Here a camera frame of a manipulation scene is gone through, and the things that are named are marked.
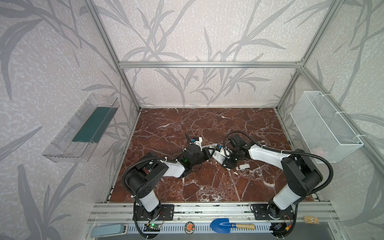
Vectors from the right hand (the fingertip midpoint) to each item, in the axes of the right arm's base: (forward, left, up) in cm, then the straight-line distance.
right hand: (225, 156), depth 92 cm
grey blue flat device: (-37, +58, +3) cm, 69 cm away
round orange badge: (-36, +20, 0) cm, 41 cm away
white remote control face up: (-3, +5, +6) cm, 8 cm away
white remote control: (+9, +10, -2) cm, 13 cm away
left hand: (+2, +5, +9) cm, 10 cm away
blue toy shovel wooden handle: (-35, +5, 0) cm, 35 cm away
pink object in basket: (-6, -43, +18) cm, 47 cm away
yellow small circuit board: (-33, -38, 0) cm, 50 cm away
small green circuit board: (-36, +38, -2) cm, 52 cm away
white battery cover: (-6, -11, -2) cm, 12 cm away
